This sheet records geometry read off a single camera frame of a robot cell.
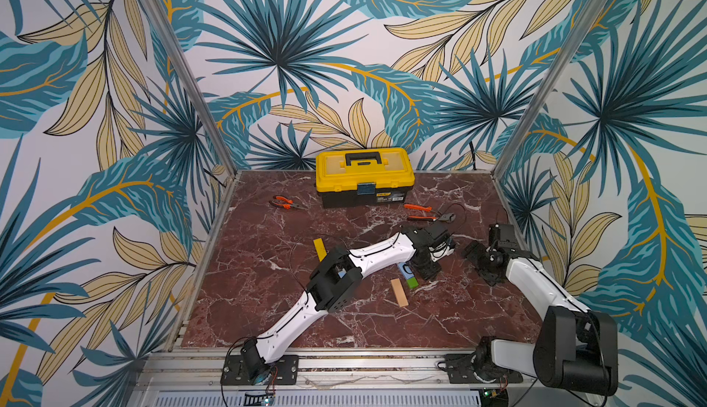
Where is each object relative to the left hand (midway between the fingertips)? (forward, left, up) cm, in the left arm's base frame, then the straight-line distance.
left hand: (428, 274), depth 90 cm
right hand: (+4, -14, +3) cm, 15 cm away
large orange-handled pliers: (+23, -10, +1) cm, 25 cm away
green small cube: (-3, +5, 0) cm, 6 cm away
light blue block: (+3, +6, -3) cm, 8 cm away
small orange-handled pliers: (+27, +50, 0) cm, 57 cm away
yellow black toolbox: (+30, +20, +14) cm, 39 cm away
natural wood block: (-6, +10, 0) cm, 12 cm away
